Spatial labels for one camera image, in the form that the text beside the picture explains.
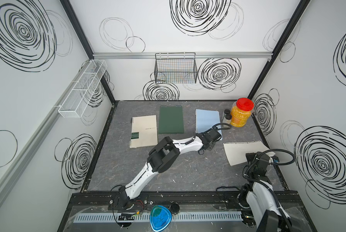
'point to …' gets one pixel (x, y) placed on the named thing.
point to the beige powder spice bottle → (227, 119)
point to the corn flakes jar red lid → (245, 104)
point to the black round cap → (174, 208)
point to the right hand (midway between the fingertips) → (253, 152)
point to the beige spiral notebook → (143, 131)
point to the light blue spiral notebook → (205, 119)
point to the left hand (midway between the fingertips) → (208, 141)
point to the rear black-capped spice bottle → (227, 111)
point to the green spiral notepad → (171, 120)
